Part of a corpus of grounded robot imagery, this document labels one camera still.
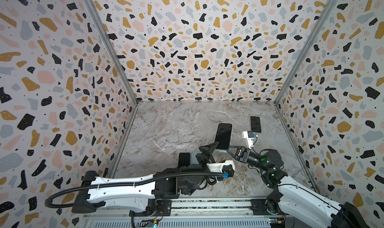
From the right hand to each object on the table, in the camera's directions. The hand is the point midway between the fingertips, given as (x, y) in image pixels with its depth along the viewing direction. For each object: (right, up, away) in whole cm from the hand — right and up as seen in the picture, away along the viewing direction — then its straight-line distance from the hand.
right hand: (225, 149), depth 64 cm
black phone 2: (+29, +8, +45) cm, 54 cm away
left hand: (-3, +2, -6) cm, 7 cm away
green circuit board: (-34, -36, +6) cm, 51 cm away
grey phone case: (-1, -1, +2) cm, 3 cm away
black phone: (0, +5, +5) cm, 7 cm away
